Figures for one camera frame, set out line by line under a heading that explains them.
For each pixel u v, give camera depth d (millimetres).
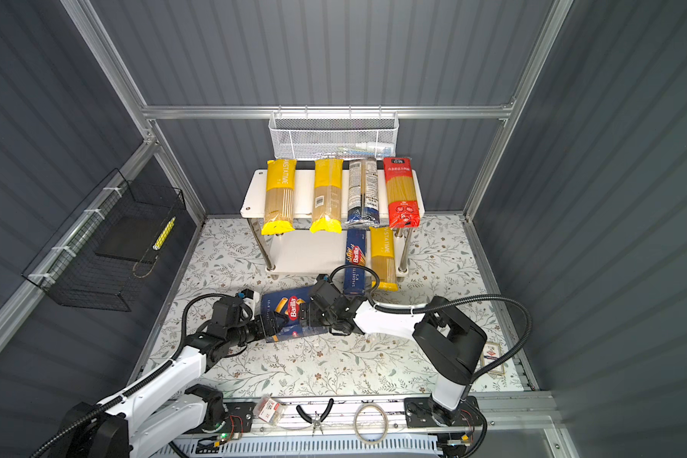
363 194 753
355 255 960
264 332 749
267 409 733
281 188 766
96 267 705
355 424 713
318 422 728
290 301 882
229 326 664
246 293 788
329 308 666
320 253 989
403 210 701
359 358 842
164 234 776
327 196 738
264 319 758
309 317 756
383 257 963
